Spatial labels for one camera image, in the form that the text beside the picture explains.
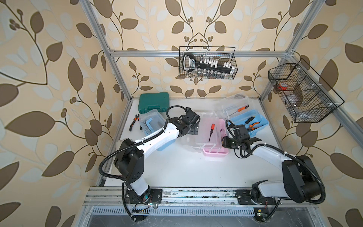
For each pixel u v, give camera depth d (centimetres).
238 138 70
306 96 74
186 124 64
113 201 74
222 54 91
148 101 117
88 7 72
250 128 100
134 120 105
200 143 79
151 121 92
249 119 105
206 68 86
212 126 86
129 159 44
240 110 102
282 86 81
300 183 42
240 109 102
